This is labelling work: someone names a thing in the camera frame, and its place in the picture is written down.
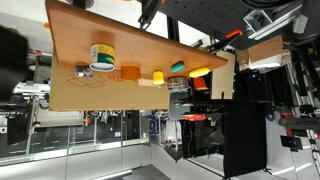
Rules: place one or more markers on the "yellow toy corn cob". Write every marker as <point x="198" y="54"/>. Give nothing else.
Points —
<point x="199" y="72"/>

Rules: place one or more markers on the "yellow toy bell pepper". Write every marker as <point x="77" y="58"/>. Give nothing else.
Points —
<point x="158" y="77"/>

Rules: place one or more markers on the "stainless steel cooking pot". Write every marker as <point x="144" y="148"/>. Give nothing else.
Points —
<point x="177" y="83"/>

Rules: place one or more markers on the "small grey metal object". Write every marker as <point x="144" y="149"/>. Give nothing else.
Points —
<point x="83" y="71"/>

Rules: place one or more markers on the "small light wooden block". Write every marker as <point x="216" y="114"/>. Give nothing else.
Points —
<point x="146" y="83"/>

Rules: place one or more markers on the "black clamp with orange tip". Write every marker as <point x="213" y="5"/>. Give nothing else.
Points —
<point x="230" y="35"/>
<point x="149" y="13"/>

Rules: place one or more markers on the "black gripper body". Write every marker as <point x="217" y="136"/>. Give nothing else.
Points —
<point x="13" y="63"/>

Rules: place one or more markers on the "orange red small object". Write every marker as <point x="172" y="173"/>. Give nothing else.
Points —
<point x="200" y="84"/>

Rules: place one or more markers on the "teal toy cucumber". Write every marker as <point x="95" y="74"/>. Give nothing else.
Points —
<point x="177" y="66"/>

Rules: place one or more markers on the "large brown cardboard sheet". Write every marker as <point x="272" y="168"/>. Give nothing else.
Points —
<point x="100" y="96"/>

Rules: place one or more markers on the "cardboard box with red print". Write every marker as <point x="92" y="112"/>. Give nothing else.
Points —
<point x="265" y="50"/>

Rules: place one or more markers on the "light plywood panel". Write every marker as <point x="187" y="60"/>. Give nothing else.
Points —
<point x="223" y="75"/>

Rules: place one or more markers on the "green yellow labelled tin can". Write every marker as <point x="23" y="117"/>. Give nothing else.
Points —
<point x="101" y="57"/>

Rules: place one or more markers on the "black perforated breadboard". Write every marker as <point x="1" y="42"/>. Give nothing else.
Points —
<point x="206" y="16"/>

